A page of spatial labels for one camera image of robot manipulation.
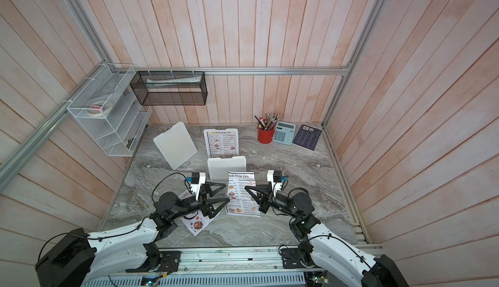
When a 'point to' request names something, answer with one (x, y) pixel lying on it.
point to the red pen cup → (266, 127)
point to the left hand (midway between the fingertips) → (226, 195)
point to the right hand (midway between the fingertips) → (246, 188)
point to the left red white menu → (195, 221)
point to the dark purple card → (307, 137)
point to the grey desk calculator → (284, 133)
